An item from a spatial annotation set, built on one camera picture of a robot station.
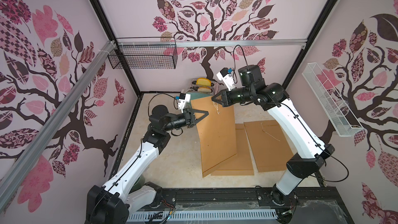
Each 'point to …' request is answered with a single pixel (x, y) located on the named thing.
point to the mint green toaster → (195, 95)
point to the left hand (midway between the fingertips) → (207, 117)
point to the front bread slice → (204, 89)
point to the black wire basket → (146, 53)
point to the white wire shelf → (337, 111)
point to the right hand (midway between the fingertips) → (214, 101)
